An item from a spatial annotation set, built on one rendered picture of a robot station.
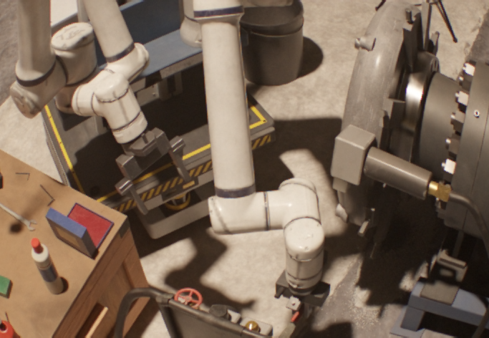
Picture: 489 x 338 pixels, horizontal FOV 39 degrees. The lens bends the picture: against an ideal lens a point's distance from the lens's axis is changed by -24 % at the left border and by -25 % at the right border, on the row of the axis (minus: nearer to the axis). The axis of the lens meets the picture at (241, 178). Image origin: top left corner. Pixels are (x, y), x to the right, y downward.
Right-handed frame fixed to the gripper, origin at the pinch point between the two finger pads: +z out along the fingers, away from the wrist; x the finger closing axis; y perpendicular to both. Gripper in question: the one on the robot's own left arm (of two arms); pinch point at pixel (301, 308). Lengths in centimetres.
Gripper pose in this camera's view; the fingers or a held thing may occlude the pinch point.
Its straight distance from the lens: 213.0
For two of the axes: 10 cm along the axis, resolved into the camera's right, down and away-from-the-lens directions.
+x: 8.8, 3.2, -3.5
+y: -4.7, 6.9, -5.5
